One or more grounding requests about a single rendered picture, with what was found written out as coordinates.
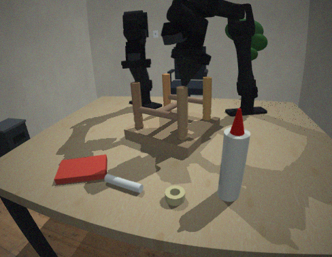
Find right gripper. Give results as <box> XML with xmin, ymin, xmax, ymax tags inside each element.
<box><xmin>121</xmin><ymin>59</ymin><xmax>151</xmax><ymax>82</ymax></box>

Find white glue bottle with red cap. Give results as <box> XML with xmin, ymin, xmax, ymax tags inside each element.
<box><xmin>217</xmin><ymin>108</ymin><xmax>250</xmax><ymax>202</ymax></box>

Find red flat rectangular block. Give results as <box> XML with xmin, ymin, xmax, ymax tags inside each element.
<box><xmin>54</xmin><ymin>154</ymin><xmax>107</xmax><ymax>184</ymax></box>

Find light grey cylinder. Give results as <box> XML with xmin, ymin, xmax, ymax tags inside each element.
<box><xmin>104</xmin><ymin>174</ymin><xmax>144</xmax><ymax>193</ymax></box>

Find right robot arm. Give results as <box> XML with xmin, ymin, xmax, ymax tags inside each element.
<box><xmin>122</xmin><ymin>10</ymin><xmax>162</xmax><ymax>109</ymax></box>

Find wooden stool legs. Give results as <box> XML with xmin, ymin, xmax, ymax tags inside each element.
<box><xmin>131</xmin><ymin>73</ymin><xmax>212</xmax><ymax>141</ymax></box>

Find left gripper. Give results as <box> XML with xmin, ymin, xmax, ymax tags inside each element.
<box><xmin>171</xmin><ymin>38</ymin><xmax>211</xmax><ymax>86</ymax></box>

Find pale yellow roll of tape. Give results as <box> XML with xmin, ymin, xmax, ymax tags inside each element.
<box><xmin>165</xmin><ymin>186</ymin><xmax>185</xmax><ymax>206</ymax></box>

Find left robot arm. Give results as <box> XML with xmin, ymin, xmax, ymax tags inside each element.
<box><xmin>161</xmin><ymin>0</ymin><xmax>267</xmax><ymax>116</ymax></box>

